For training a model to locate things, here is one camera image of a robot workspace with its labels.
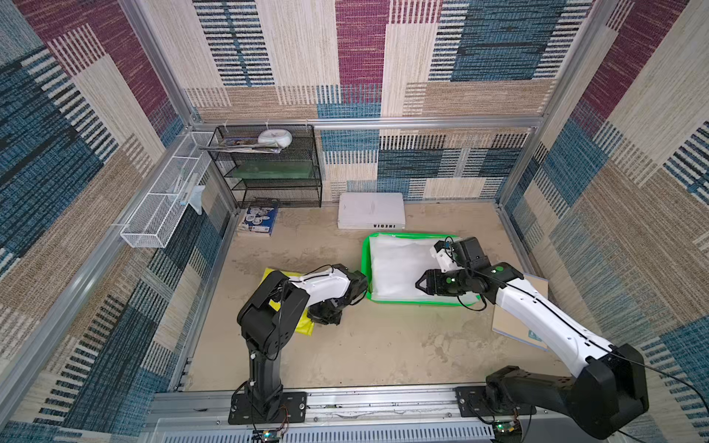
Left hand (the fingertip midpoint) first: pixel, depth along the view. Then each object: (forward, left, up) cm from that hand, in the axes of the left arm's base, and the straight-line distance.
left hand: (317, 320), depth 89 cm
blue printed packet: (+40, +25, +4) cm, 48 cm away
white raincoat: (+13, -25, +11) cm, 31 cm away
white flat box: (+43, -19, +4) cm, 48 cm away
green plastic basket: (+21, -16, +9) cm, 28 cm away
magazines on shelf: (+46, +24, +34) cm, 62 cm away
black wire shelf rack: (+54, +21, +21) cm, 61 cm away
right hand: (+5, -32, +14) cm, 35 cm away
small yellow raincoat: (-2, +3, +1) cm, 4 cm away
